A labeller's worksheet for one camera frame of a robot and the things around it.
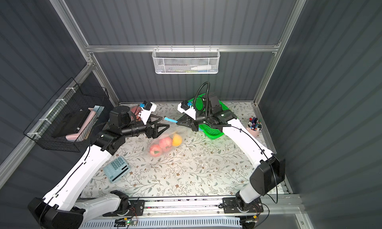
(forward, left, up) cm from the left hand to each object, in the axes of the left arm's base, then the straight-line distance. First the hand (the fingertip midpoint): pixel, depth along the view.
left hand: (165, 124), depth 66 cm
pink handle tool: (-5, +39, -3) cm, 40 cm away
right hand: (+2, -5, -2) cm, 6 cm away
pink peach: (-1, +9, -23) cm, 24 cm away
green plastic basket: (+18, -25, -33) cm, 45 cm away
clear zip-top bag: (+1, -3, -6) cm, 6 cm away
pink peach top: (+2, +3, -21) cm, 21 cm away
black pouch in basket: (+3, +45, -2) cm, 45 cm away
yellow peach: (+5, -2, -23) cm, 24 cm away
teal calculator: (-8, +32, -32) cm, 46 cm away
